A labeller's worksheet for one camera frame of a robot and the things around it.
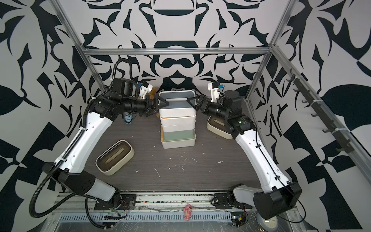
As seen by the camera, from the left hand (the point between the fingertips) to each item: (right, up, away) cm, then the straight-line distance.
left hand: (163, 105), depth 66 cm
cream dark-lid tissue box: (+32, -12, +30) cm, 46 cm away
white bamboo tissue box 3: (+7, -7, +4) cm, 11 cm away
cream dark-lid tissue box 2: (-30, -29, +17) cm, 45 cm away
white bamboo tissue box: (+5, -22, +21) cm, 31 cm away
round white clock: (+47, -54, -1) cm, 72 cm away
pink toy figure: (+11, -50, +3) cm, 51 cm away
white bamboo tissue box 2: (+4, -11, +9) cm, 15 cm away
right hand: (+13, +2, -1) cm, 13 cm away
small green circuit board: (+36, -55, +4) cm, 65 cm away
